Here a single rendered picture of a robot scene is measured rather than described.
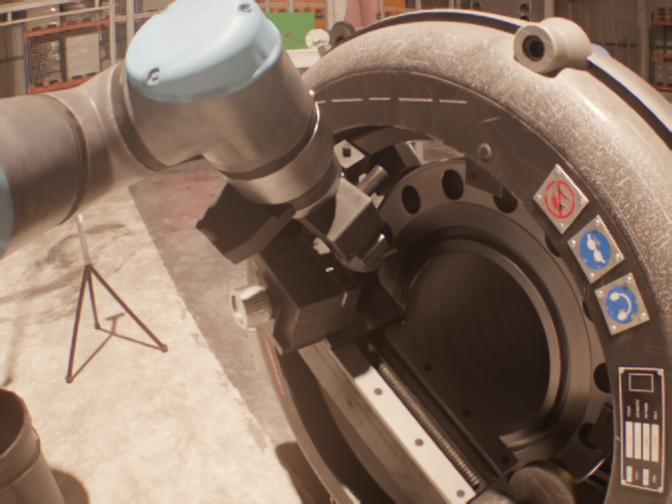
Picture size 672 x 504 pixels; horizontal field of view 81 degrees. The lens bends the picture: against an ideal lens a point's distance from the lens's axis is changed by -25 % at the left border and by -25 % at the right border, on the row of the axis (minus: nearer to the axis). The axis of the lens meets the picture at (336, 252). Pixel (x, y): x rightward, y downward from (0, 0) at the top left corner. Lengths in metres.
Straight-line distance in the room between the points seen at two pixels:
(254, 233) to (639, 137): 0.30
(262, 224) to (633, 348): 0.29
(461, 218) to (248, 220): 0.25
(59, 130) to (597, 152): 0.32
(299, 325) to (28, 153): 0.35
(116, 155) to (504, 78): 0.26
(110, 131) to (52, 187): 0.07
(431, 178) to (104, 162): 0.39
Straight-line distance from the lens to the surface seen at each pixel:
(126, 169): 0.34
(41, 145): 0.27
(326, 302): 0.51
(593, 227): 0.32
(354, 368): 0.56
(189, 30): 0.30
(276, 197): 0.38
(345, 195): 0.42
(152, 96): 0.29
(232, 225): 0.41
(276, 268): 0.53
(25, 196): 0.26
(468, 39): 0.38
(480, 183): 0.53
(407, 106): 0.41
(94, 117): 0.32
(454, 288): 0.74
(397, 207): 0.64
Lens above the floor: 0.92
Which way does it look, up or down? 21 degrees down
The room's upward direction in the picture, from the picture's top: 3 degrees counter-clockwise
